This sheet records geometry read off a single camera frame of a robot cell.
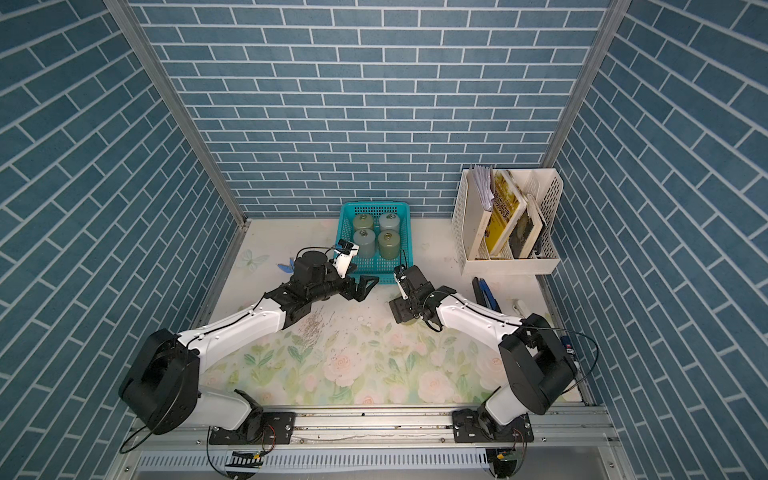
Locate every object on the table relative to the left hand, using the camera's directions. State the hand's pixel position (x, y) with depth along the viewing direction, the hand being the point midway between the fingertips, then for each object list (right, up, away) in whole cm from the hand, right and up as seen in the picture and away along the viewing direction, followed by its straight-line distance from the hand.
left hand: (374, 275), depth 82 cm
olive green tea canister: (-6, +17, +26) cm, 32 cm away
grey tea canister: (+3, +17, +26) cm, 32 cm away
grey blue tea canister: (-4, +10, +20) cm, 22 cm away
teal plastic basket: (-1, +1, +26) cm, 26 cm away
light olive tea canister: (+12, -16, +11) cm, 23 cm away
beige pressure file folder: (+30, +20, +3) cm, 36 cm away
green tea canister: (+4, +9, +20) cm, 23 cm away
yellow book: (+42, +20, +12) cm, 48 cm away
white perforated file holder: (+60, +29, +23) cm, 70 cm away
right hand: (+9, -9, +8) cm, 15 cm away
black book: (+49, +12, +21) cm, 55 cm away
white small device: (+45, -12, +10) cm, 48 cm away
